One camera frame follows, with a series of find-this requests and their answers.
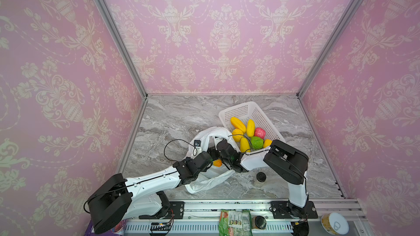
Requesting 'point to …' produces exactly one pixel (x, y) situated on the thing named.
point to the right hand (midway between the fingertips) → (208, 148)
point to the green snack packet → (235, 223)
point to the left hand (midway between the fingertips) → (203, 159)
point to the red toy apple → (260, 132)
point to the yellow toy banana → (244, 145)
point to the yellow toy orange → (237, 134)
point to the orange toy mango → (238, 124)
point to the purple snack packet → (118, 230)
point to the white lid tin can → (334, 223)
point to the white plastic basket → (251, 110)
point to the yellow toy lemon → (250, 128)
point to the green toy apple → (256, 142)
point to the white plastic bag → (214, 175)
